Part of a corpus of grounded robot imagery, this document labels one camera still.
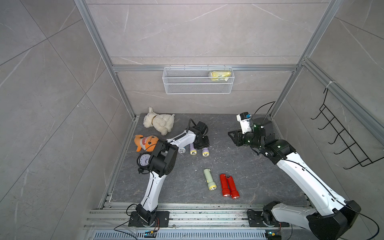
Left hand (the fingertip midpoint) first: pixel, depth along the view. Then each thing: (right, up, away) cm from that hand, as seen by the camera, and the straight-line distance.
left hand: (209, 143), depth 99 cm
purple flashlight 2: (-3, -5, -5) cm, 8 cm away
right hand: (+9, +8, -26) cm, 28 cm away
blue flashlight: (-18, -5, -1) cm, 19 cm away
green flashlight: (-2, -17, -13) cm, 21 cm away
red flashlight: (+7, -20, -16) cm, 26 cm away
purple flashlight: (-11, -5, -4) cm, 12 cm away
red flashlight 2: (+12, -25, -19) cm, 34 cm away
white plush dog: (-32, +14, +4) cm, 35 cm away
